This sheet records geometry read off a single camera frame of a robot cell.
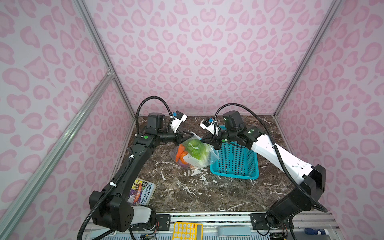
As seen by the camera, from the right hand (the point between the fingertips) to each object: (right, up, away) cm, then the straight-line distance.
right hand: (204, 137), depth 72 cm
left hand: (-6, +3, -1) cm, 7 cm away
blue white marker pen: (+49, -43, -3) cm, 65 cm away
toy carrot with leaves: (-12, -9, +14) cm, 21 cm away
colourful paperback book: (-33, -30, +9) cm, 46 cm away
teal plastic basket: (+21, -16, +23) cm, 35 cm away
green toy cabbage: (-3, -6, +4) cm, 8 cm away
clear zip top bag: (-5, -13, +8) cm, 17 cm away
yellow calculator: (-8, -43, -2) cm, 44 cm away
